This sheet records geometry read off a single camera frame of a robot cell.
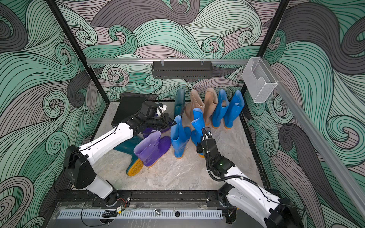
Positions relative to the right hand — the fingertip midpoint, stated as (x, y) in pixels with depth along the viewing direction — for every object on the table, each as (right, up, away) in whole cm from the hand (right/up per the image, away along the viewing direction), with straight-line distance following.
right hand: (199, 137), depth 80 cm
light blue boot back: (-2, +9, -10) cm, 14 cm away
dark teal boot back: (-12, +22, +16) cm, 29 cm away
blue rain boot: (+14, +19, +3) cm, 24 cm away
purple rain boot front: (-26, -4, -8) cm, 28 cm away
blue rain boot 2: (+22, +19, +3) cm, 30 cm away
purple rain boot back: (-28, +5, -13) cm, 31 cm away
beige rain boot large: (-1, +21, +4) cm, 21 cm away
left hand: (-13, +10, -6) cm, 17 cm away
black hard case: (-52, +19, +30) cm, 63 cm away
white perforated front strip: (-31, -37, -11) cm, 49 cm away
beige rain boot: (+9, +23, +13) cm, 28 cm away
